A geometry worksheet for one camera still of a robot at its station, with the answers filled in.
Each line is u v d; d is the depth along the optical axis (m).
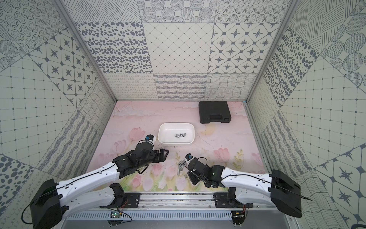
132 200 0.74
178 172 0.84
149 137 0.73
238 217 0.73
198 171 0.60
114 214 0.71
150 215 0.70
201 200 0.76
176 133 0.98
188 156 0.73
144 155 0.61
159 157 0.71
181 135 0.98
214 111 1.07
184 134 0.99
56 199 0.41
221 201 0.73
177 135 0.98
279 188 0.41
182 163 0.86
